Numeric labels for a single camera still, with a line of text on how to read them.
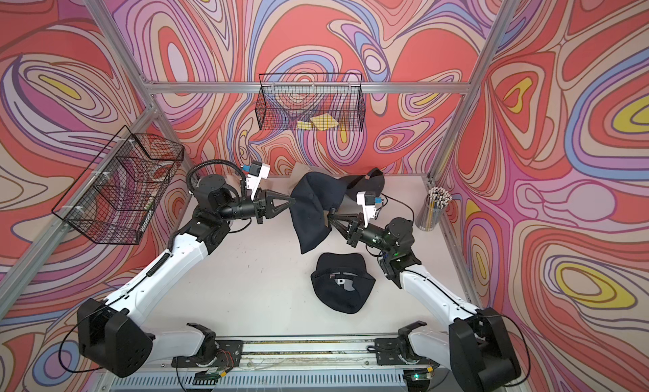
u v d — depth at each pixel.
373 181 1.02
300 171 1.17
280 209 0.64
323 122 0.91
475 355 0.40
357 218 0.66
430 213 0.93
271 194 0.62
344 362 0.73
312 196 0.60
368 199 0.63
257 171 0.58
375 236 0.64
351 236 0.65
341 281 0.88
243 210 0.60
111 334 0.38
